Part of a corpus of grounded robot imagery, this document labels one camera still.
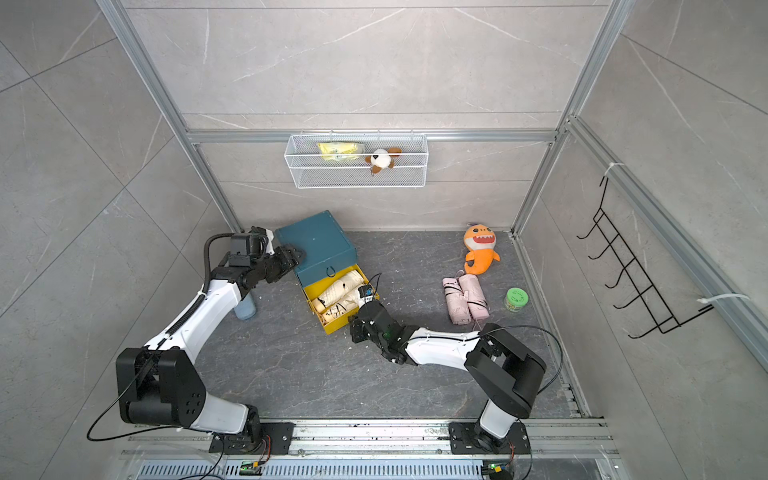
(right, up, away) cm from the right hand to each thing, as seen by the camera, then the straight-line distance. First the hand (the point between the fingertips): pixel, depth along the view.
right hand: (352, 318), depth 85 cm
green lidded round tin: (+52, +4, +10) cm, 53 cm away
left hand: (-15, +19, 0) cm, 24 cm away
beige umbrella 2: (-5, +4, +1) cm, 6 cm away
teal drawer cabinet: (-7, +20, +1) cm, 21 cm away
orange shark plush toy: (+44, +24, +22) cm, 55 cm away
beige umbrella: (-9, +5, +1) cm, 10 cm away
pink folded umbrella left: (+33, +3, +10) cm, 35 cm away
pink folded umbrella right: (+40, +5, +12) cm, 42 cm away
